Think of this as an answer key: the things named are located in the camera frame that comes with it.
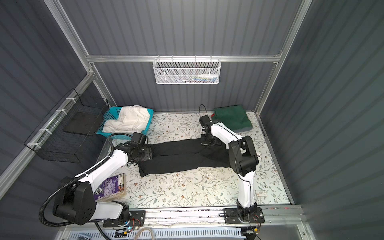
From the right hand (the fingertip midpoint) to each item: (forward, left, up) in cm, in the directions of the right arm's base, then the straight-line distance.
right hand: (208, 145), depth 97 cm
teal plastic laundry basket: (+25, +71, +4) cm, 76 cm away
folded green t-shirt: (+21, -20, +5) cm, 29 cm away
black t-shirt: (-10, +20, +3) cm, 23 cm away
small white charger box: (-29, -28, -4) cm, 40 cm away
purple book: (-28, +54, 0) cm, 61 cm away
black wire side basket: (-10, +71, +26) cm, 77 cm away
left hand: (-10, +38, +5) cm, 39 cm away
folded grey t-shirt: (+14, -27, -1) cm, 31 cm away
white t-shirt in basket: (+23, +57, +1) cm, 62 cm away
